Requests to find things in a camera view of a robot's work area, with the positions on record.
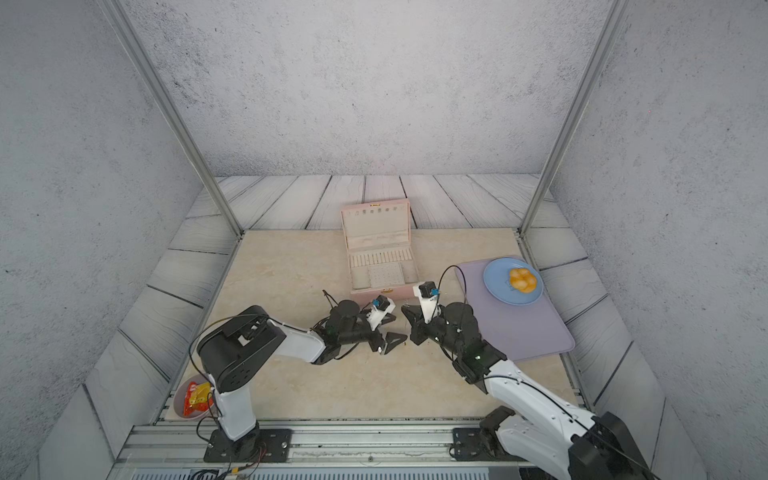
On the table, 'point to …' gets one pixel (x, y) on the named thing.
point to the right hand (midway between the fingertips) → (404, 309)
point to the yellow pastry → (522, 280)
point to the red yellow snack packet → (198, 397)
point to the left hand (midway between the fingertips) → (403, 330)
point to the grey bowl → (179, 397)
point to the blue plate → (496, 281)
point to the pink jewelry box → (380, 248)
